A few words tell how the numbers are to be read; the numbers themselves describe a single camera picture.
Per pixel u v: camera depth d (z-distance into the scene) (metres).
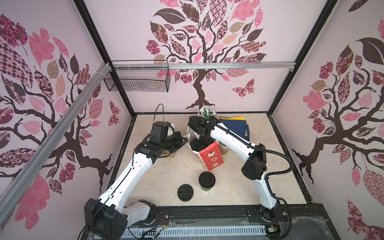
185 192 0.79
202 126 0.61
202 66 0.93
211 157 0.76
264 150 0.53
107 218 0.37
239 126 1.04
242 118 1.10
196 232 0.70
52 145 0.51
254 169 0.60
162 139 0.57
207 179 0.74
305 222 0.72
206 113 0.97
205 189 0.81
